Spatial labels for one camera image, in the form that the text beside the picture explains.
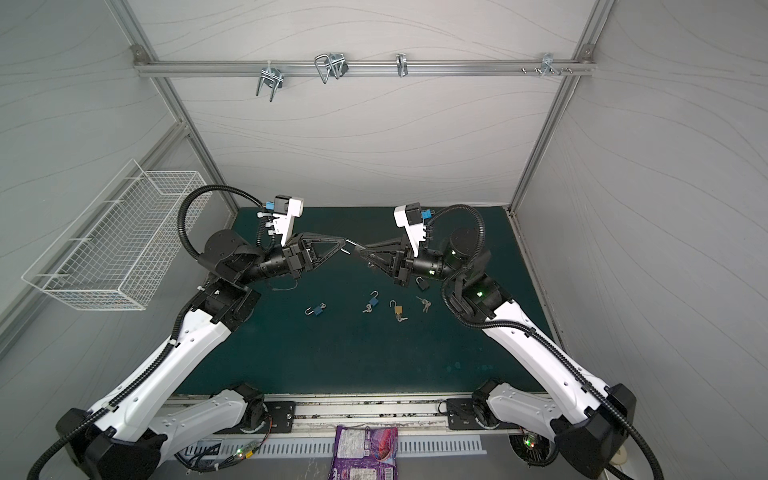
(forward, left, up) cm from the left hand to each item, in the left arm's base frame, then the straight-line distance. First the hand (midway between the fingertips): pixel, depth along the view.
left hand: (347, 242), depth 55 cm
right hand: (+1, -4, -1) cm, 4 cm away
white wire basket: (+6, +56, -12) cm, 57 cm away
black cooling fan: (-27, -44, -46) cm, 69 cm away
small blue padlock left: (+6, +16, -43) cm, 46 cm away
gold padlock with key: (+7, -10, -43) cm, 45 cm away
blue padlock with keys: (+9, -2, -43) cm, 44 cm away
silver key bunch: (+10, -19, -44) cm, 49 cm away
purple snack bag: (-29, -3, -41) cm, 51 cm away
